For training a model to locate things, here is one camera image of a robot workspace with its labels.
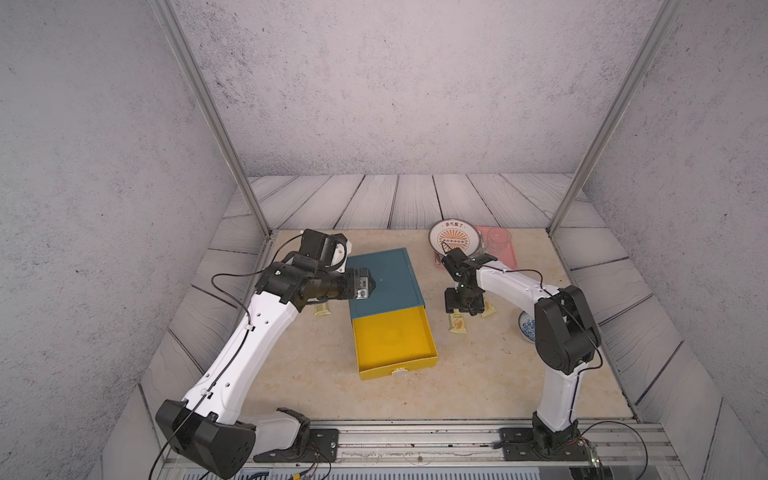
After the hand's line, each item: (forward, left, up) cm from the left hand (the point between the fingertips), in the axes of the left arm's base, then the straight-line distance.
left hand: (366, 285), depth 73 cm
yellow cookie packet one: (+9, +16, -25) cm, 31 cm away
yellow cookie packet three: (+3, -26, -25) cm, 36 cm away
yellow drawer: (-9, -6, -13) cm, 17 cm away
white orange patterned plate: (+41, -31, -24) cm, 57 cm away
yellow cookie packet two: (+7, -37, -25) cm, 45 cm away
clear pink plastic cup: (+34, -46, -22) cm, 61 cm away
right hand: (+5, -27, -21) cm, 35 cm away
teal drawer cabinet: (+6, -8, -11) cm, 15 cm away
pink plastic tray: (+29, -49, -26) cm, 62 cm away
